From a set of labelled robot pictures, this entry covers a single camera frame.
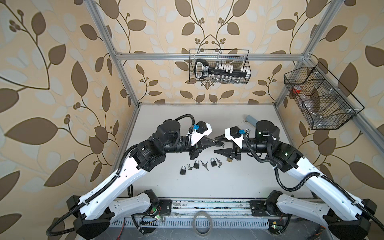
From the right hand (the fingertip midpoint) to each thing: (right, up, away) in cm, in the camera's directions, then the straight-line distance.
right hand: (216, 144), depth 59 cm
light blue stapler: (+31, +9, +48) cm, 58 cm away
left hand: (-1, +2, -3) cm, 4 cm away
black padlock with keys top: (-16, -21, +28) cm, 39 cm away
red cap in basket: (+51, +28, +28) cm, 64 cm away
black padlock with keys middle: (+2, -17, +30) cm, 34 cm away
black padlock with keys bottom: (-8, -18, +30) cm, 36 cm away
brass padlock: (+11, -15, +30) cm, 36 cm away
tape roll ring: (-9, -38, +14) cm, 42 cm away
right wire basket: (+56, +18, +14) cm, 60 cm away
